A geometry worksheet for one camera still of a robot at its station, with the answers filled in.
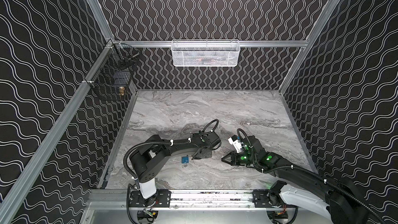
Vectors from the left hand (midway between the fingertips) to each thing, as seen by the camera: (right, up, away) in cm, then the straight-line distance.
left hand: (210, 157), depth 86 cm
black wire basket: (-57, +46, +5) cm, 74 cm away
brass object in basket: (-47, +37, -4) cm, 60 cm away
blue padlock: (-14, -1, -1) cm, 14 cm away
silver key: (-14, -4, -1) cm, 15 cm away
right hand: (+6, +1, -8) cm, 10 cm away
